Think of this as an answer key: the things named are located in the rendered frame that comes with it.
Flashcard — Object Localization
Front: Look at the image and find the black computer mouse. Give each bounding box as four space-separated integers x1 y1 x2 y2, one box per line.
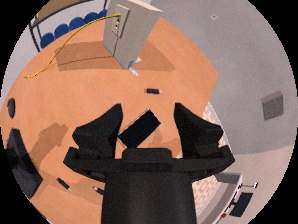
8 98 15 118

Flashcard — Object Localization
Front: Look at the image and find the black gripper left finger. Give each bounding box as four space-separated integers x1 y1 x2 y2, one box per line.
72 103 123 160

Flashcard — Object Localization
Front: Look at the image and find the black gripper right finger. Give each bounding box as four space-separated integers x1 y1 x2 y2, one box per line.
173 102 224 159

